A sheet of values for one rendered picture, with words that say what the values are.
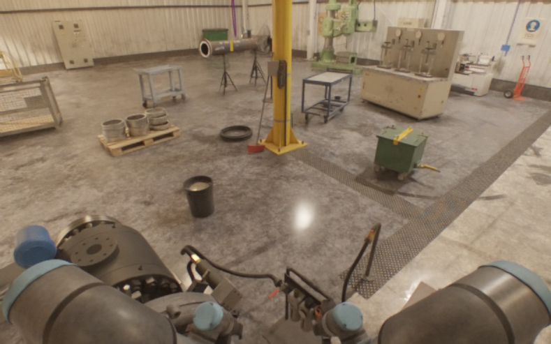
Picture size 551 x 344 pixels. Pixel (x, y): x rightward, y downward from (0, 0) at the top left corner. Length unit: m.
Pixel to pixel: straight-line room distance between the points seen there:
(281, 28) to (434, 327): 3.95
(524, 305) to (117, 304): 0.58
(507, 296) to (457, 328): 0.09
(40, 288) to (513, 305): 0.68
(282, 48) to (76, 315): 3.96
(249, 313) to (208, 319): 1.29
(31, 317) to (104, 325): 0.11
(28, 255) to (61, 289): 1.18
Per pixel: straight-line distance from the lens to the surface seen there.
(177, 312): 1.19
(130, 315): 0.48
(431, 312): 0.48
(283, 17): 4.15
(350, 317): 1.00
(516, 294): 0.53
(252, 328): 2.21
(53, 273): 0.56
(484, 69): 9.69
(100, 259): 1.55
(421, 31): 7.12
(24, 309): 0.55
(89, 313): 0.48
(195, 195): 2.94
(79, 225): 2.04
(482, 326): 0.47
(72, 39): 16.33
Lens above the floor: 1.90
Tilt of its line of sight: 30 degrees down
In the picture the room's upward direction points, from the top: straight up
